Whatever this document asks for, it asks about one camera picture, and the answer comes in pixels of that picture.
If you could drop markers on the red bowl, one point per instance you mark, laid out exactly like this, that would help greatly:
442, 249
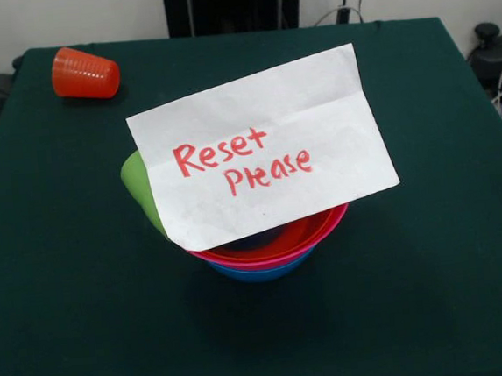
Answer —
301, 235

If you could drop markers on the pink bowl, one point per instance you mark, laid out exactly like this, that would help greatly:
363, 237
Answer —
249, 264

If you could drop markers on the white paper reset sign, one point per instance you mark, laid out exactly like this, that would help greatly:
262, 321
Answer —
270, 107

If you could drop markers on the blue bowl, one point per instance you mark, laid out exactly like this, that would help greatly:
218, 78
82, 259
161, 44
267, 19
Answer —
258, 276

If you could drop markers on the green cup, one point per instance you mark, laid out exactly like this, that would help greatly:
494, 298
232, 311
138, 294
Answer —
138, 184

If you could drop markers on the dark green tablecloth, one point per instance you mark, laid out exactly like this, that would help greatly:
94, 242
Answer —
63, 257

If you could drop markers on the orange ribbed cup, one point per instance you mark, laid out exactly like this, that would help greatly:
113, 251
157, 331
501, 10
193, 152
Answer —
85, 75

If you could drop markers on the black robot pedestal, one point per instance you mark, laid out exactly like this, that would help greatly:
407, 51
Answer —
235, 4

